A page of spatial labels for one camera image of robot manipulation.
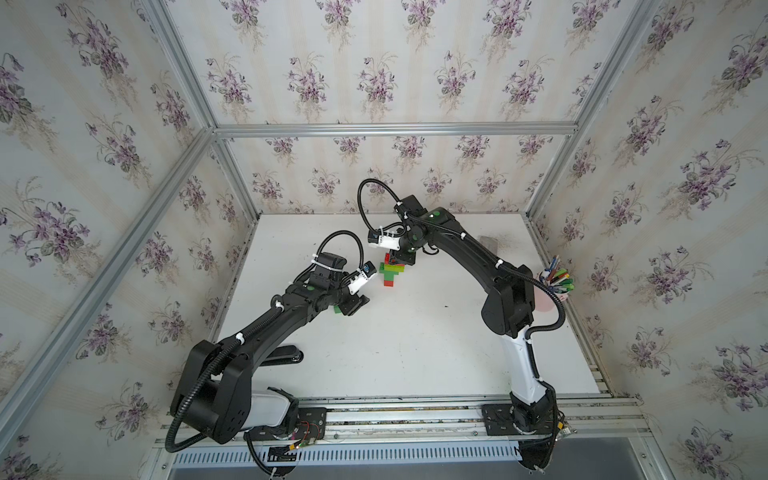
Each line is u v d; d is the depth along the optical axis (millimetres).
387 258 895
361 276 739
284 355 801
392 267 900
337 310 765
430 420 748
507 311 538
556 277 901
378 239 781
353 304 748
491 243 1090
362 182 749
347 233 700
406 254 798
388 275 946
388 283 980
